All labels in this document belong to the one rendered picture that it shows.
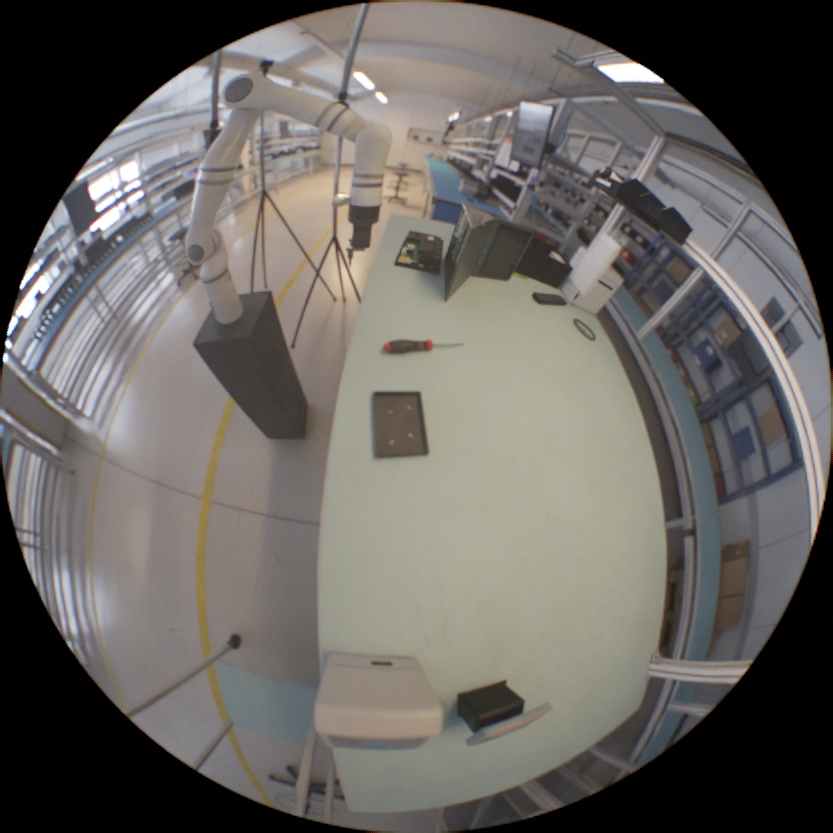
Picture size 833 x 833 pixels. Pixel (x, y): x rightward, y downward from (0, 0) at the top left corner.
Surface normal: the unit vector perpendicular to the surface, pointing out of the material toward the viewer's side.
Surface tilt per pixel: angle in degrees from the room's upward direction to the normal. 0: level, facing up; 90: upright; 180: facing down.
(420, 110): 90
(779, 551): 90
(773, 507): 90
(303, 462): 0
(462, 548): 0
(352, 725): 9
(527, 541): 0
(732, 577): 90
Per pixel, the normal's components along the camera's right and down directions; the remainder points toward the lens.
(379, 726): 0.20, -0.57
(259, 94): 0.20, 0.92
